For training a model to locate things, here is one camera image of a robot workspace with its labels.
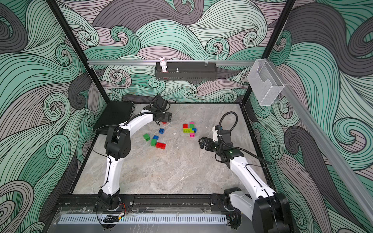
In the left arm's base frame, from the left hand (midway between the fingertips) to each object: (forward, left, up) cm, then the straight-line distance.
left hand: (164, 115), depth 100 cm
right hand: (-22, -26, +2) cm, 34 cm away
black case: (+8, +40, -8) cm, 42 cm away
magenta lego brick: (+1, -20, -10) cm, 22 cm away
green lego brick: (-12, +12, -10) cm, 20 cm away
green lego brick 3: (-2, -20, -10) cm, 23 cm away
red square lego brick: (-3, -15, -8) cm, 17 cm away
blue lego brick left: (-13, +6, -9) cm, 17 cm away
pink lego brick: (-11, -20, -8) cm, 24 cm away
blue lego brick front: (-7, -21, -7) cm, 24 cm away
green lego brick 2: (-16, +7, -10) cm, 20 cm away
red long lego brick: (-19, +2, -9) cm, 21 cm away
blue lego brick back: (-8, +2, -8) cm, 12 cm away
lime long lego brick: (-8, -17, -8) cm, 20 cm away
